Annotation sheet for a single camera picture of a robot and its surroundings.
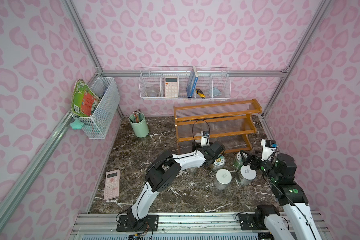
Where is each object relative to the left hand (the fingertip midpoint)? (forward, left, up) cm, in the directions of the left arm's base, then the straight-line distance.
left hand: (200, 140), depth 95 cm
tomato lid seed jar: (-18, +5, -6) cm, 19 cm away
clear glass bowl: (+24, +30, +19) cm, 43 cm away
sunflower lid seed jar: (-16, -9, -1) cm, 18 cm away
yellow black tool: (+22, 0, +20) cm, 29 cm away
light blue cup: (+28, -11, +16) cm, 34 cm away
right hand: (-16, -21, +15) cm, 30 cm away
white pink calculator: (+25, +18, +23) cm, 38 cm away
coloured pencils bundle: (+15, +42, +9) cm, 45 cm away
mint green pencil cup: (+10, +40, +5) cm, 41 cm away
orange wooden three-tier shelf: (+20, -23, -7) cm, 32 cm away
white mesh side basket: (+19, +56, +25) cm, 64 cm away
